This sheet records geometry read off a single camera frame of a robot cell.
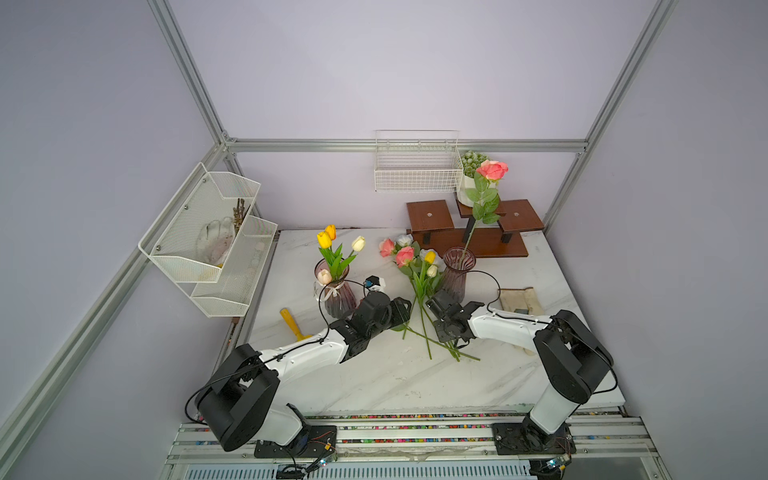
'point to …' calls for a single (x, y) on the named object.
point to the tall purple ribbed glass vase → (457, 261)
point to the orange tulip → (332, 231)
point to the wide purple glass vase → (339, 299)
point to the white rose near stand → (404, 240)
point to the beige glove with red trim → (520, 298)
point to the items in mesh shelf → (215, 238)
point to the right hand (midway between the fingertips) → (451, 329)
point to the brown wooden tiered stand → (443, 224)
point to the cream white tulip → (357, 245)
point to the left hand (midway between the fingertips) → (405, 307)
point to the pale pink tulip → (324, 277)
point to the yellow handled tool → (289, 319)
